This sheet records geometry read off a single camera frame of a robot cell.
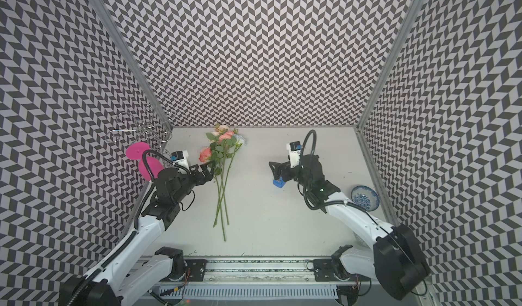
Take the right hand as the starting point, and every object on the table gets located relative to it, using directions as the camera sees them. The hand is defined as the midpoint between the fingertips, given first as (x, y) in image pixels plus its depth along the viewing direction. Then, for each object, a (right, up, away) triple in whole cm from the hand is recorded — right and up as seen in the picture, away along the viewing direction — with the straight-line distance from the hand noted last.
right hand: (279, 163), depth 81 cm
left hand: (-29, -1, 0) cm, 29 cm away
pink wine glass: (-50, +5, -12) cm, 52 cm away
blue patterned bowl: (+39, -16, +9) cm, 43 cm away
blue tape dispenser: (0, -11, +13) cm, 17 cm away
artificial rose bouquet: (-28, +10, +25) cm, 39 cm away
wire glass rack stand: (-70, +16, +35) cm, 80 cm away
